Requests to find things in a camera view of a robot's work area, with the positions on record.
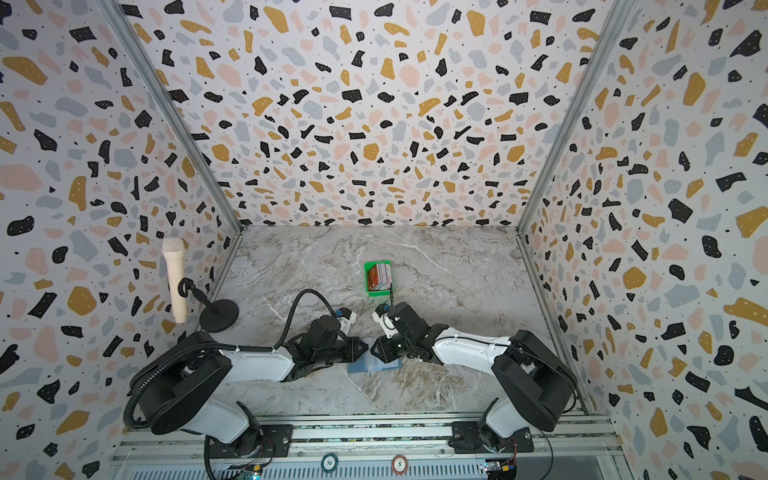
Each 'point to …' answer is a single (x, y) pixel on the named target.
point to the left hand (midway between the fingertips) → (378, 348)
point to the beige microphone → (174, 250)
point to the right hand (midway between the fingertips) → (378, 351)
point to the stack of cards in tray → (379, 277)
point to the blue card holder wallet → (369, 363)
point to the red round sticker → (399, 464)
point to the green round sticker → (329, 462)
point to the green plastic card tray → (368, 264)
